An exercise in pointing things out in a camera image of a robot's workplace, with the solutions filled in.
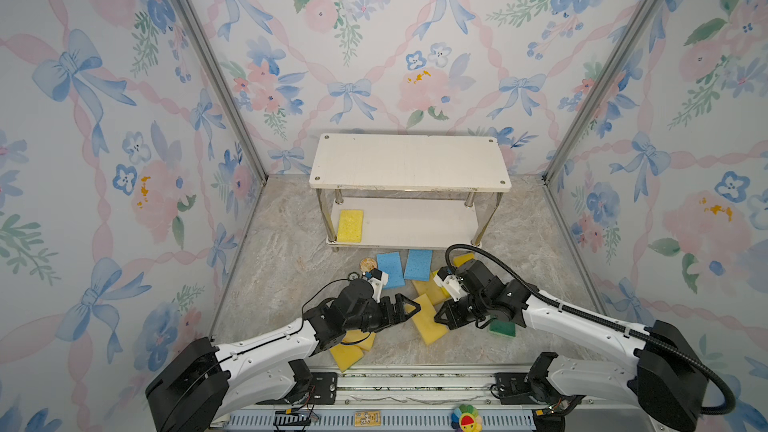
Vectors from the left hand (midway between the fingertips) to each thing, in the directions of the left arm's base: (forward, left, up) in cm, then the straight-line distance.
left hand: (413, 312), depth 75 cm
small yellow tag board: (-21, +11, -10) cm, 26 cm away
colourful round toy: (-21, -12, -9) cm, 26 cm away
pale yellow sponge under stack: (+10, -7, -10) cm, 16 cm away
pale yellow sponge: (-1, -3, -4) cm, 6 cm away
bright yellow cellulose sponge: (+29, +18, -4) cm, 35 cm away
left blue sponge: (+19, +6, -10) cm, 22 cm away
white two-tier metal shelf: (+22, 0, +21) cm, 31 cm away
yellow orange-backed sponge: (-7, +13, +3) cm, 15 cm away
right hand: (0, -6, -5) cm, 8 cm away
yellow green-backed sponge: (-8, +17, -10) cm, 21 cm away
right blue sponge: (+18, -3, -8) cm, 20 cm away
